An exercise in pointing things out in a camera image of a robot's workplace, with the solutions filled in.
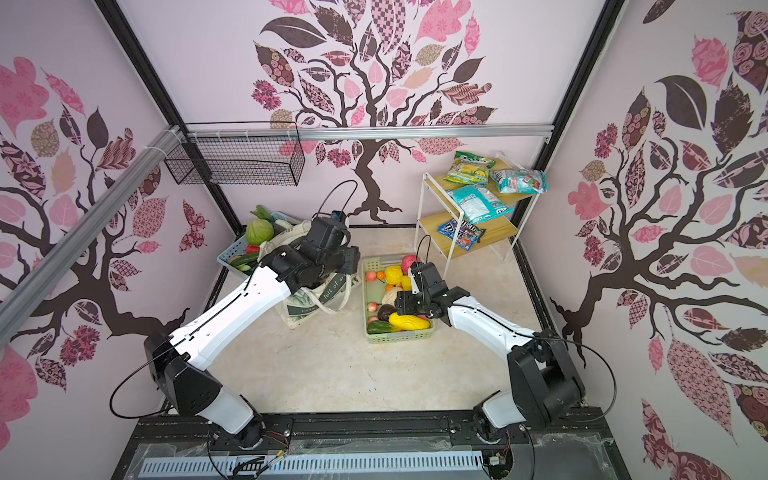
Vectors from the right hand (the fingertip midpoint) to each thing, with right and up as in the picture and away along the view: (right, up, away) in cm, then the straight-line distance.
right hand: (404, 298), depth 88 cm
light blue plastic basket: (-60, +15, +19) cm, 65 cm away
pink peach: (-11, +6, +12) cm, 17 cm away
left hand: (-15, +12, -10) cm, 22 cm away
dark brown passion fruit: (-6, -4, +2) cm, 8 cm away
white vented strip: (-27, -37, -18) cm, 49 cm away
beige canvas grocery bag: (-23, 0, +5) cm, 23 cm away
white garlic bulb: (-4, 0, +6) cm, 8 cm away
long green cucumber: (-55, +11, +13) cm, 57 cm away
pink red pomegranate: (+1, +11, +8) cm, 14 cm away
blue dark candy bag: (+21, +20, +7) cm, 30 cm away
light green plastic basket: (-10, 0, +15) cm, 18 cm away
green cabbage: (-51, +22, +16) cm, 58 cm away
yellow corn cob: (+1, -7, -3) cm, 7 cm away
